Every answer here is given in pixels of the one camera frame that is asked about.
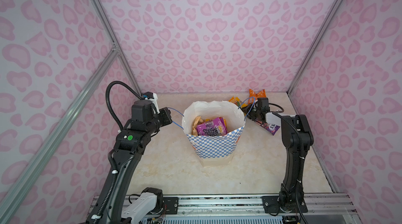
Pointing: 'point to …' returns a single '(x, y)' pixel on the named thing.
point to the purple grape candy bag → (214, 127)
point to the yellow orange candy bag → (236, 100)
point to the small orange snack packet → (253, 97)
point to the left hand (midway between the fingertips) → (170, 108)
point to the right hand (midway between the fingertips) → (243, 107)
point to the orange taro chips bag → (197, 120)
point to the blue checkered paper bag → (216, 150)
